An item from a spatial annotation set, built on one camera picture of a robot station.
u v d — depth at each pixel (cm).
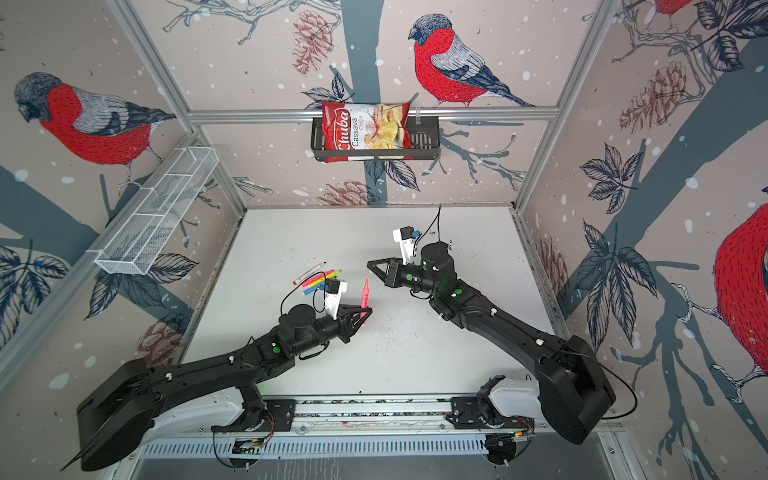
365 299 74
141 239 71
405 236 69
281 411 75
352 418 74
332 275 101
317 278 99
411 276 66
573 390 40
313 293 96
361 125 87
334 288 68
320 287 67
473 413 73
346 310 70
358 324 73
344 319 66
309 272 101
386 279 68
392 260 70
